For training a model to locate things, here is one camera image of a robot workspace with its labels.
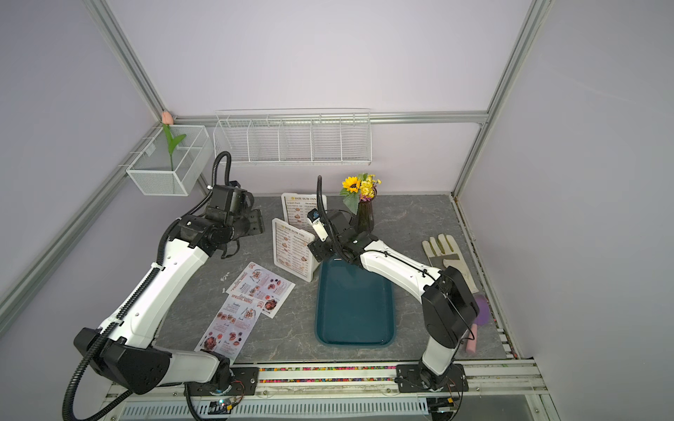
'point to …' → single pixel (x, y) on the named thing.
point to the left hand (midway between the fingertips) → (253, 221)
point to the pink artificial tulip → (172, 142)
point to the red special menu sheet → (257, 282)
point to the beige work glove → (447, 246)
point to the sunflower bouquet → (359, 189)
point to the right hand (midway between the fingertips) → (320, 237)
